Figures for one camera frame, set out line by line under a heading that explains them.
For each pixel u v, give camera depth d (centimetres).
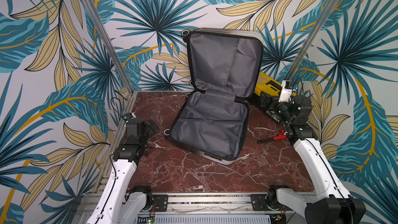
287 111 59
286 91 62
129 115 65
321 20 81
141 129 57
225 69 86
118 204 43
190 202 75
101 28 83
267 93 96
